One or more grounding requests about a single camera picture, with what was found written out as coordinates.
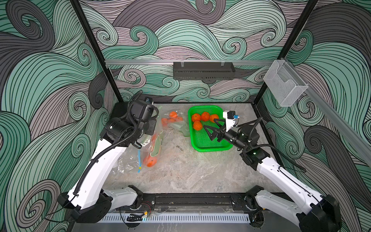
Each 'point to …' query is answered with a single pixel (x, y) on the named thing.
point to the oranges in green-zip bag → (150, 159)
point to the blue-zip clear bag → (131, 160)
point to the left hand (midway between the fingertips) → (147, 119)
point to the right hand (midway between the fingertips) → (208, 124)
